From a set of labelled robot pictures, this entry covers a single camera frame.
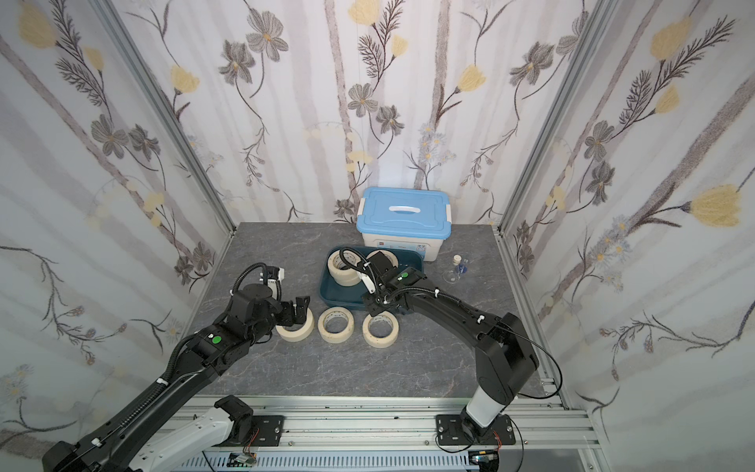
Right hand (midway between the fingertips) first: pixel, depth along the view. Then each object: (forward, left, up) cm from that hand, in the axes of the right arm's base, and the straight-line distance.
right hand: (379, 294), depth 84 cm
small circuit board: (-40, +30, -12) cm, 51 cm away
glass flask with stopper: (+16, -26, -15) cm, 34 cm away
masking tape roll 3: (-10, -1, -12) cm, 16 cm away
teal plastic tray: (+6, +10, -14) cm, 18 cm away
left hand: (-4, +22, +5) cm, 23 cm away
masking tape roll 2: (-9, +13, -12) cm, 20 cm away
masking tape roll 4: (+12, +13, -10) cm, 21 cm away
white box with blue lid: (+31, -8, -1) cm, 32 cm away
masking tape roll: (-9, +25, -13) cm, 29 cm away
